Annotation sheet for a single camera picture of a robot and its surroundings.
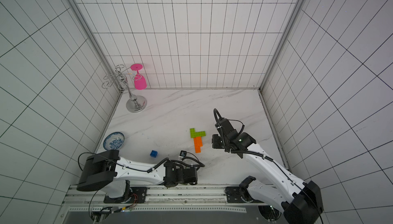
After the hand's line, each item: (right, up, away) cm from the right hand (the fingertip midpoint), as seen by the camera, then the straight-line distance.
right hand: (213, 137), depth 80 cm
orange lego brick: (-11, -5, +11) cm, 16 cm away
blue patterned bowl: (-60, -5, +10) cm, 61 cm away
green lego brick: (-11, -1, +13) cm, 17 cm away
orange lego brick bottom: (-9, -9, +8) cm, 15 cm away
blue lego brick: (-34, -11, +5) cm, 36 cm away
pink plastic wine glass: (-49, +32, +23) cm, 63 cm away
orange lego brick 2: (-8, -5, +10) cm, 14 cm away
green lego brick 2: (-6, -1, +13) cm, 14 cm away
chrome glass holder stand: (-56, +17, +30) cm, 66 cm away
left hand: (-18, -20, 0) cm, 27 cm away
